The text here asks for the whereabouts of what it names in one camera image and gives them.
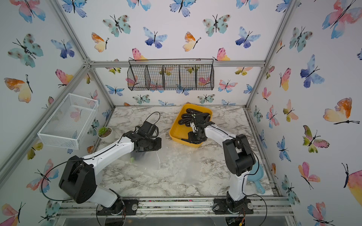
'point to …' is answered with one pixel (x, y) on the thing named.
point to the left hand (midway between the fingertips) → (163, 145)
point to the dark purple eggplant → (135, 156)
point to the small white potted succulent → (106, 134)
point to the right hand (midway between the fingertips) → (193, 137)
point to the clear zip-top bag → (144, 160)
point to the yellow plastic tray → (178, 132)
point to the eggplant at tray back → (190, 110)
